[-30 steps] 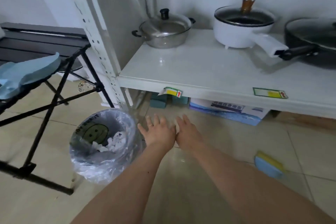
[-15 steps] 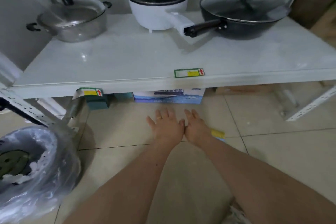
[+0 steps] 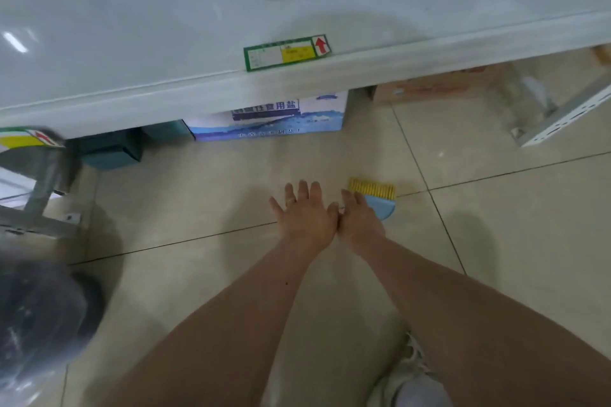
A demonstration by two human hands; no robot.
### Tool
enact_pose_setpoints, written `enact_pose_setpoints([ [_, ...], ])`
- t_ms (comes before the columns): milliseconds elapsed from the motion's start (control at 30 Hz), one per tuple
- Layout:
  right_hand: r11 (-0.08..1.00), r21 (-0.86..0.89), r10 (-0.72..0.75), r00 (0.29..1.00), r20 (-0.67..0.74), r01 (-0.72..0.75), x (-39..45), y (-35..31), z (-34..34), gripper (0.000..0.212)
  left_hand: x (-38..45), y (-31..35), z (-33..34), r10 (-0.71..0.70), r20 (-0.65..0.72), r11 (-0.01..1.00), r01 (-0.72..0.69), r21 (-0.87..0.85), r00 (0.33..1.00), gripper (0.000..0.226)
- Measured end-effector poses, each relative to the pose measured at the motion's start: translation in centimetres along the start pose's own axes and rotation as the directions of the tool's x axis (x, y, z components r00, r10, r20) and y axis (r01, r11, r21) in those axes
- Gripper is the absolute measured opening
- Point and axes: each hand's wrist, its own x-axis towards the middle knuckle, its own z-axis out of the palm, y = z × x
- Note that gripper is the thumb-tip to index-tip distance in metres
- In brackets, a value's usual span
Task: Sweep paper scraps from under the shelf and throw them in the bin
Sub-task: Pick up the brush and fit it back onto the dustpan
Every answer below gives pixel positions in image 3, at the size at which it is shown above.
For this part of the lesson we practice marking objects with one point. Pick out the person's left hand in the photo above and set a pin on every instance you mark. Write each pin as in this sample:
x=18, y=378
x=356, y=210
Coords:
x=308, y=220

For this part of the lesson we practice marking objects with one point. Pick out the person's right hand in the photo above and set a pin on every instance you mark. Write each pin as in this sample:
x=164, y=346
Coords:
x=360, y=228

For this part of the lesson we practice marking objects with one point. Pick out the blue brush yellow bristles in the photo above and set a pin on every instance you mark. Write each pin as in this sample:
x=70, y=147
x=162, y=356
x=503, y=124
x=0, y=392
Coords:
x=382, y=206

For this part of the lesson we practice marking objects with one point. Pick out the trash bin with plastic liner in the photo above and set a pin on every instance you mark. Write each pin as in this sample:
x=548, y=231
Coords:
x=38, y=316

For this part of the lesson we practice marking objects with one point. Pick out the person's right forearm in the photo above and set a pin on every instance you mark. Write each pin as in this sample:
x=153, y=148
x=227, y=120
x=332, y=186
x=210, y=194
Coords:
x=477, y=325

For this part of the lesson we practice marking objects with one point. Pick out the person's left forearm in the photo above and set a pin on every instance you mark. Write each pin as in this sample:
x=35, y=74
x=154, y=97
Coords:
x=215, y=335

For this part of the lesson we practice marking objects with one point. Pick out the blue white cardboard box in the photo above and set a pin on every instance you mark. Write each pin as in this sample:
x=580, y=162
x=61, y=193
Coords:
x=286, y=127

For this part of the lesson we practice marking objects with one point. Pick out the brown cardboard box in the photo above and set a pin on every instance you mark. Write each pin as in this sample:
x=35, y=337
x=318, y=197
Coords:
x=429, y=87

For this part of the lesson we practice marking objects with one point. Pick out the white mesh shoe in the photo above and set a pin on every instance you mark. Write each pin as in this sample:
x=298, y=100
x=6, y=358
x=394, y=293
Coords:
x=396, y=383

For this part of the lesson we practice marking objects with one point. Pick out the teal cardboard box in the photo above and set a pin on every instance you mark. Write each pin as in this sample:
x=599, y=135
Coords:
x=112, y=151
x=167, y=131

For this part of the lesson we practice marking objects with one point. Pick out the flat green yellow shelf label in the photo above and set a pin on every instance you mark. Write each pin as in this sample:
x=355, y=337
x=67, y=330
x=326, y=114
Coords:
x=267, y=56

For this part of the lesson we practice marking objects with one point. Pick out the white metal shelf rack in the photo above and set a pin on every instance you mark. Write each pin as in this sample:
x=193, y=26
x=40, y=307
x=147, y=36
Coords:
x=191, y=15

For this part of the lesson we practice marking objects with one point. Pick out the peeling green yellow shelf label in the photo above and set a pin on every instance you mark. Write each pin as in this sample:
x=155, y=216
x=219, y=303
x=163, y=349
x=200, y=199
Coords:
x=24, y=139

